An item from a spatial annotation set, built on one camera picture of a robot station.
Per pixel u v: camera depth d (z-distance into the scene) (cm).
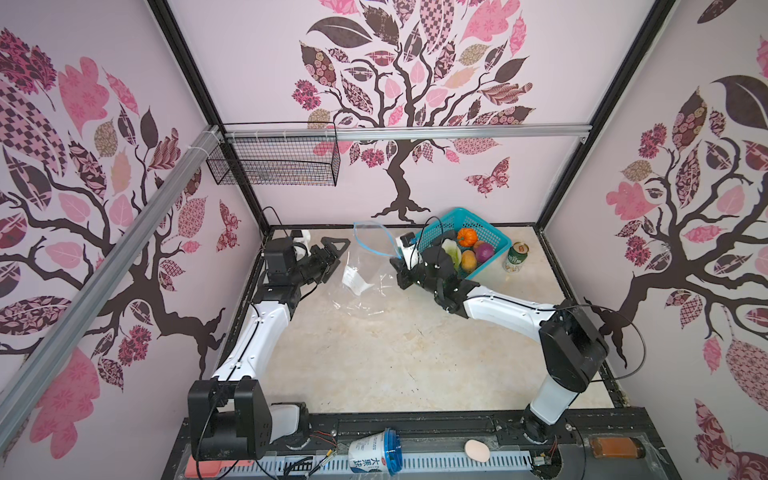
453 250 102
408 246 72
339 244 74
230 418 51
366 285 86
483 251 100
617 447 69
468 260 103
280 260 60
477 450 70
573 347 46
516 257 100
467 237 110
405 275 75
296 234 74
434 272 65
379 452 64
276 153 95
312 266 70
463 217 113
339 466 70
